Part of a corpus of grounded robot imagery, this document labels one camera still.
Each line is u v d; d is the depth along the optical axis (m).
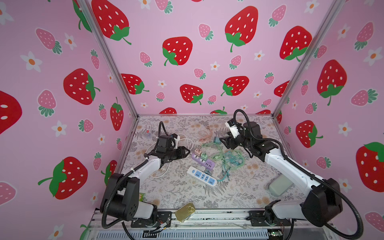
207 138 1.07
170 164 0.93
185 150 0.82
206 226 0.73
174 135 0.83
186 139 1.06
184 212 0.73
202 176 0.86
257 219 0.73
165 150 0.69
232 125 0.69
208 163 0.91
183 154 0.80
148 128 1.11
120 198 0.42
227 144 0.73
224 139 0.74
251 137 0.61
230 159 0.95
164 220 0.73
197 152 0.91
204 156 0.90
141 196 0.81
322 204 0.40
